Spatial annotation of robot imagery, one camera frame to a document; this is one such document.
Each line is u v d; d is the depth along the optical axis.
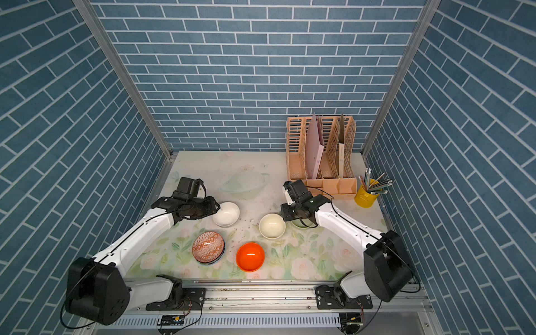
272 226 0.92
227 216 0.94
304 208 0.61
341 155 0.89
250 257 0.83
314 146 0.99
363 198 0.94
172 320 0.72
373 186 0.96
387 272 0.42
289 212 0.75
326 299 0.74
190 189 0.66
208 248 0.82
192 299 0.73
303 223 0.73
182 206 0.60
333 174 1.08
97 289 0.39
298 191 0.65
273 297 0.75
